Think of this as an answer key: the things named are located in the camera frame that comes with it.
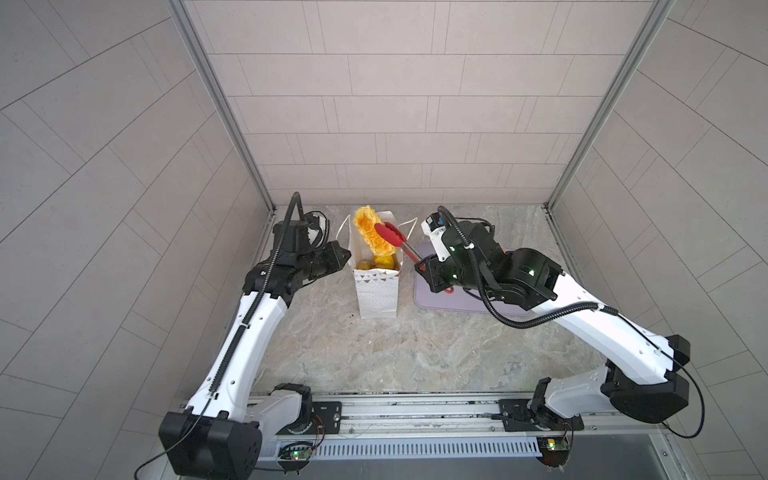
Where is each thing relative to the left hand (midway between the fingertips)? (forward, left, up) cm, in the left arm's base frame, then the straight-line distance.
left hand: (357, 249), depth 72 cm
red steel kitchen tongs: (-1, -9, +6) cm, 11 cm away
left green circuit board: (-39, +12, -21) cm, 46 cm away
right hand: (-8, -14, +5) cm, 17 cm away
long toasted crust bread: (+5, -2, +5) cm, 8 cm away
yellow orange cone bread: (+6, -6, -14) cm, 17 cm away
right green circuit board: (-38, -47, -25) cm, 65 cm away
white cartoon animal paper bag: (-6, -4, -9) cm, 12 cm away
